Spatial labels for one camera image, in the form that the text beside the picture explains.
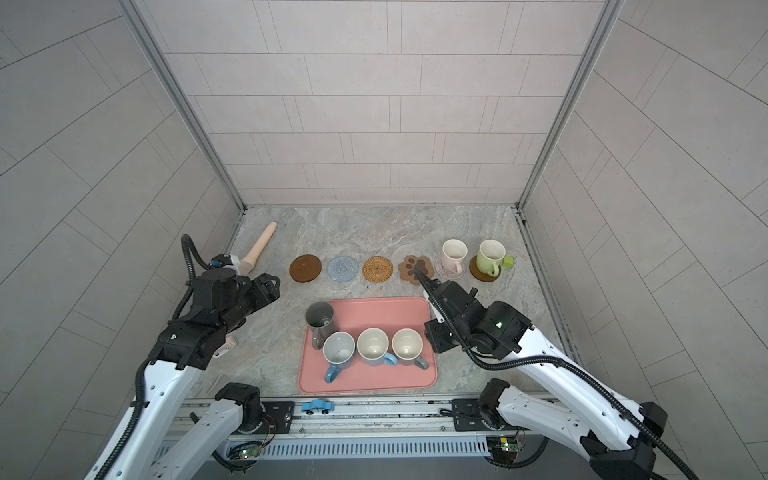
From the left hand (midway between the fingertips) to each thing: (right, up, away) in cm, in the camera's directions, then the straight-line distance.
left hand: (276, 279), depth 74 cm
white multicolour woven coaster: (+47, 0, +20) cm, 51 cm away
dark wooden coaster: (-1, -1, +25) cm, 25 cm away
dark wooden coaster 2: (+57, -3, +23) cm, 62 cm away
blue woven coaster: (+12, -1, +25) cm, 28 cm away
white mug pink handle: (+48, +5, +20) cm, 52 cm away
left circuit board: (-1, -36, -10) cm, 37 cm away
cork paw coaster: (+35, +1, +26) cm, 43 cm away
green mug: (+60, +5, +20) cm, 64 cm away
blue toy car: (+11, -30, -3) cm, 32 cm away
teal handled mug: (+33, -20, +8) cm, 39 cm away
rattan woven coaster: (+24, -1, +25) cm, 34 cm away
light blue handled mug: (+23, -19, +7) cm, 31 cm away
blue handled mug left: (+14, -21, +7) cm, 26 cm away
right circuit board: (+55, -38, -6) cm, 67 cm away
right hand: (+39, -13, -4) cm, 41 cm away
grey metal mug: (+8, -13, +10) cm, 19 cm away
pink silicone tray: (+19, -14, +17) cm, 29 cm away
